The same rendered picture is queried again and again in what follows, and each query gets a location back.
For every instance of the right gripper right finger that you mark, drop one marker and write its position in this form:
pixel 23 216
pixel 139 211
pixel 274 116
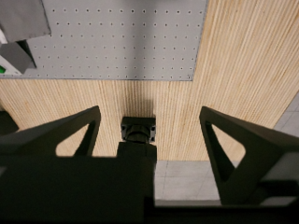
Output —
pixel 271 156

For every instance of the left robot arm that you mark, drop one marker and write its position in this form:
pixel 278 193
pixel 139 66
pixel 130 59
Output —
pixel 2 133

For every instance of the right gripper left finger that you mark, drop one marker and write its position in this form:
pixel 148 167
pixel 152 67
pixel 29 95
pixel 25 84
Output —
pixel 43 139

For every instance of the grey work mat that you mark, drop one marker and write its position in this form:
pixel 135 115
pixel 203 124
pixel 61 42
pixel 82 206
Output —
pixel 137 40

